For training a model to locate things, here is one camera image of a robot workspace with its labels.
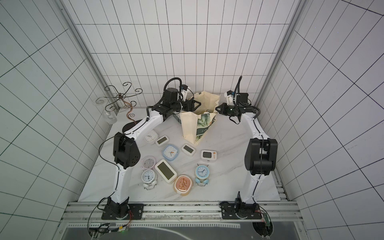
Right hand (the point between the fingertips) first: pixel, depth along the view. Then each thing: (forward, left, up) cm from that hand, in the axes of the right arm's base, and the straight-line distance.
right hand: (220, 105), depth 91 cm
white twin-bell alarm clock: (-41, +39, -16) cm, 59 cm away
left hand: (-4, +15, +3) cm, 16 cm away
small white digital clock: (-16, +38, -19) cm, 45 cm away
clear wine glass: (-10, +68, -1) cm, 69 cm away
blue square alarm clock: (-24, +31, -19) cm, 44 cm away
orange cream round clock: (-43, +20, -19) cm, 51 cm away
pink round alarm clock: (-32, +42, -18) cm, 56 cm away
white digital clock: (-22, +19, -18) cm, 35 cm away
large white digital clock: (-37, +31, -17) cm, 51 cm away
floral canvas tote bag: (-13, +15, -4) cm, 21 cm away
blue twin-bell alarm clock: (-37, +10, -18) cm, 42 cm away
